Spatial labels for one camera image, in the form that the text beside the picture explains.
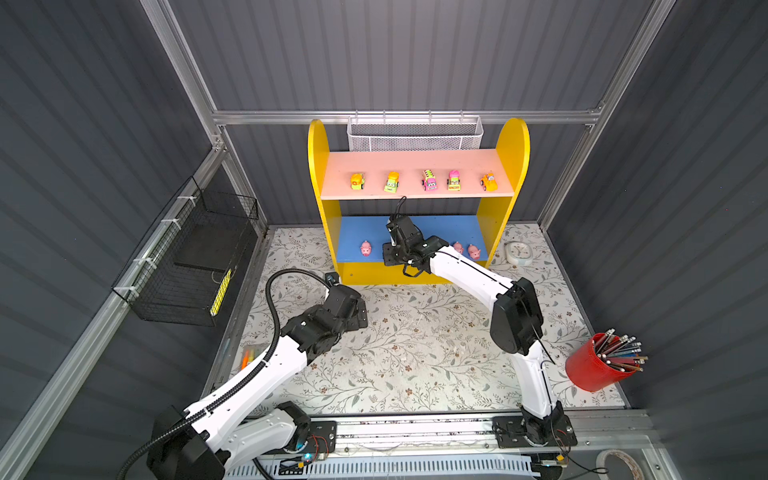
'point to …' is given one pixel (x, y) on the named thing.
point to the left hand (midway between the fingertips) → (348, 309)
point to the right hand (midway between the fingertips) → (390, 253)
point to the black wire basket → (178, 275)
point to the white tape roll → (634, 467)
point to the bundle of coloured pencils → (623, 352)
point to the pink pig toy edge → (365, 248)
